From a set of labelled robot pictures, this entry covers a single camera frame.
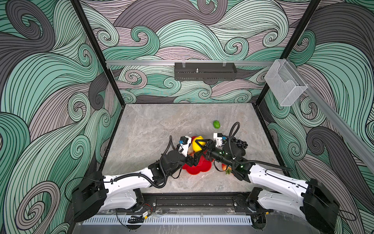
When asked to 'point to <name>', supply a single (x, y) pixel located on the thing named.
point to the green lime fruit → (216, 124)
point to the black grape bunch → (240, 143)
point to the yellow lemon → (196, 146)
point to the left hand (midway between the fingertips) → (197, 146)
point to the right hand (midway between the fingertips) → (195, 145)
